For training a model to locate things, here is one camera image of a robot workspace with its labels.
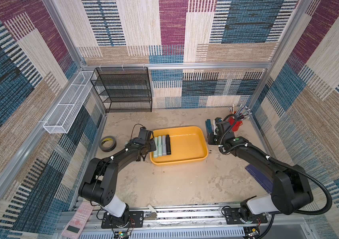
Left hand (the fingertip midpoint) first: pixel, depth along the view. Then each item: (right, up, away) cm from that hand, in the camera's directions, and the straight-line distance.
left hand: (153, 144), depth 94 cm
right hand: (+35, +4, -5) cm, 36 cm away
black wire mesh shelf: (-23, +38, +15) cm, 47 cm away
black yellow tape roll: (-31, -1, +7) cm, 32 cm away
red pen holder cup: (+55, +12, +7) cm, 57 cm away
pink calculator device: (-34, -36, -24) cm, 55 cm away
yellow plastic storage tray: (+23, 0, +6) cm, 23 cm away
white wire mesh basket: (-41, +14, -24) cm, 49 cm away
